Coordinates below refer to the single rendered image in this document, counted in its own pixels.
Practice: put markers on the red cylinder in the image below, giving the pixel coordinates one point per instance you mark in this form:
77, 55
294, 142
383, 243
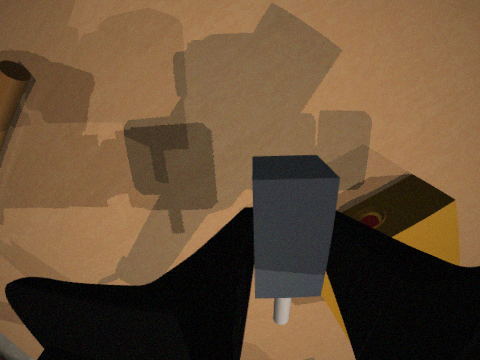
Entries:
371, 221

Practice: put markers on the hammer with wooden handle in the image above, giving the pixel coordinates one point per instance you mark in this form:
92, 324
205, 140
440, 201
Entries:
14, 78

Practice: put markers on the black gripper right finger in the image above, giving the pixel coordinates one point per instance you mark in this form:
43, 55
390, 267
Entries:
399, 303

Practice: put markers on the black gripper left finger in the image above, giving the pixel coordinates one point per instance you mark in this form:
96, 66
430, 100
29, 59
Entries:
196, 311

